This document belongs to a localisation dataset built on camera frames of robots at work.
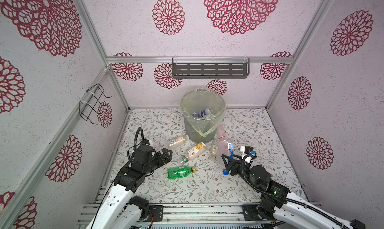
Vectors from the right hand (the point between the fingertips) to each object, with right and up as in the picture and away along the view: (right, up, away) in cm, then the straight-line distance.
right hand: (226, 154), depth 72 cm
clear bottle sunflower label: (-15, -2, +18) cm, 23 cm away
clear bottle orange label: (-25, +4, +24) cm, 35 cm away
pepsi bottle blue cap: (-7, +22, +28) cm, 36 cm away
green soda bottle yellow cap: (-23, -12, +11) cm, 28 cm away
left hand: (-30, -3, +4) cm, 30 cm away
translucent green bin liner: (-9, +25, +26) cm, 37 cm away
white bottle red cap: (+4, +9, +28) cm, 30 cm away
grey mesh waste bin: (-17, +7, +23) cm, 29 cm away
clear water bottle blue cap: (-15, +21, +31) cm, 40 cm away
